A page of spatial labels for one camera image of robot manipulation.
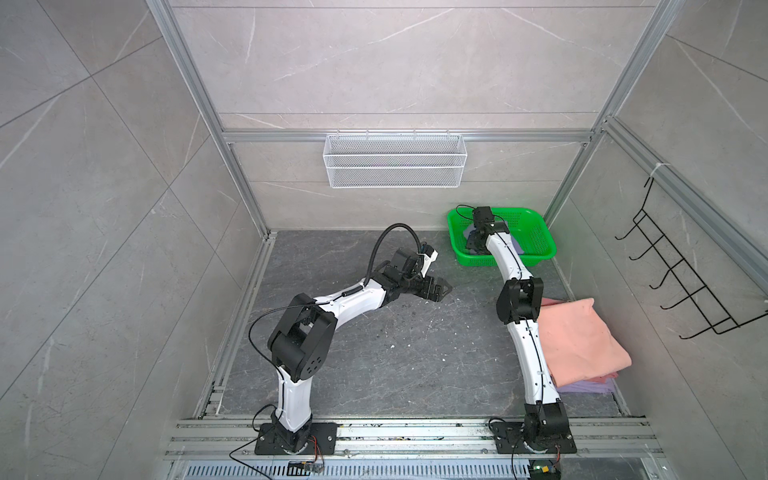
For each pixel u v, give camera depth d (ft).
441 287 2.58
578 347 2.68
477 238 2.90
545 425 2.11
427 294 2.56
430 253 2.66
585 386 2.61
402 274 2.35
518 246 3.70
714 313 1.99
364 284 2.02
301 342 1.62
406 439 2.45
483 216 3.14
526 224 3.77
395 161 3.29
